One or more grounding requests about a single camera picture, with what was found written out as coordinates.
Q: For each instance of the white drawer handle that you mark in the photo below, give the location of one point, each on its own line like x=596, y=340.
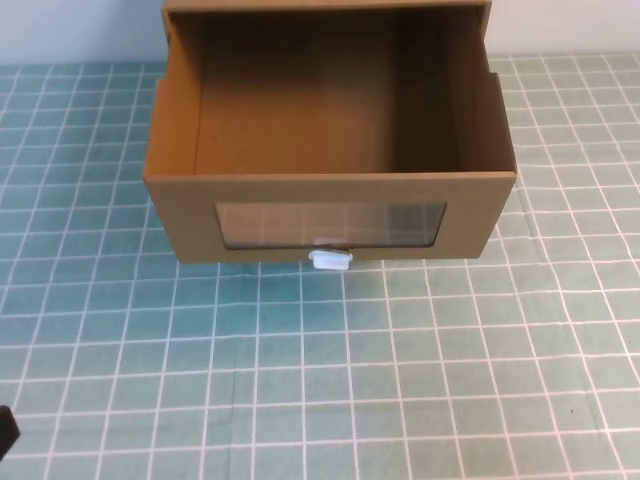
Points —
x=329, y=260

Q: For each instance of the cardboard shoebox drawer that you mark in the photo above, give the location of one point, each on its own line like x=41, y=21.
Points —
x=375, y=130

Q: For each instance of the cyan checkered tablecloth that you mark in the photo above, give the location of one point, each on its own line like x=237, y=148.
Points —
x=119, y=362

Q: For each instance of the black object at edge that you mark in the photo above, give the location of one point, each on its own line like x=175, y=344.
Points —
x=9, y=430

